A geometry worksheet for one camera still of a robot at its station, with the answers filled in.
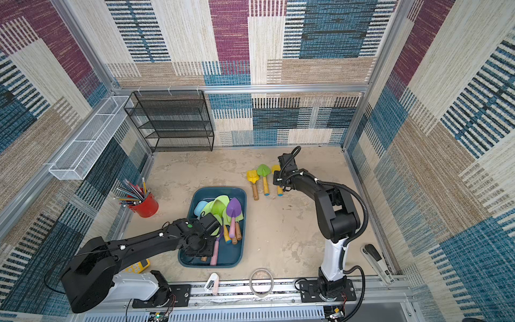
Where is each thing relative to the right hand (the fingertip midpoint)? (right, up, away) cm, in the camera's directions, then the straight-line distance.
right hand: (282, 180), depth 100 cm
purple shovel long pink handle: (-28, -27, -21) cm, 44 cm away
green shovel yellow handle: (-9, +5, +8) cm, 12 cm away
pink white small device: (-28, -36, -25) cm, 53 cm away
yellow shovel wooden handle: (-15, +2, +5) cm, 16 cm away
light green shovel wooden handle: (-31, -12, -5) cm, 33 cm away
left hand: (-31, -28, -17) cm, 45 cm away
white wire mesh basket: (-75, +7, -30) cm, 81 cm away
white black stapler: (+34, -30, -24) cm, 51 cm away
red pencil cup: (-62, -13, -6) cm, 64 cm away
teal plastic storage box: (-23, -29, -19) cm, 41 cm away
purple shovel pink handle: (-23, -14, -6) cm, 28 cm away
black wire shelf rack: (-58, +31, +9) cm, 66 cm away
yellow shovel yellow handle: (-1, +6, +11) cm, 13 cm away
